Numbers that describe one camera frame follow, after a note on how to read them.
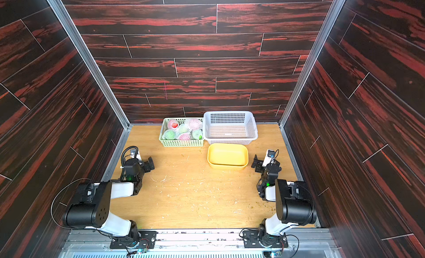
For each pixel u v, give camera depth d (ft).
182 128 3.65
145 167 2.78
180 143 3.40
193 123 3.55
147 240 2.41
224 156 3.40
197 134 3.46
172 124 3.57
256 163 2.75
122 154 2.29
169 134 3.44
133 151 2.33
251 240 2.40
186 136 3.42
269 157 2.57
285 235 2.11
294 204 1.49
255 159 2.96
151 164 2.90
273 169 2.30
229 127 4.19
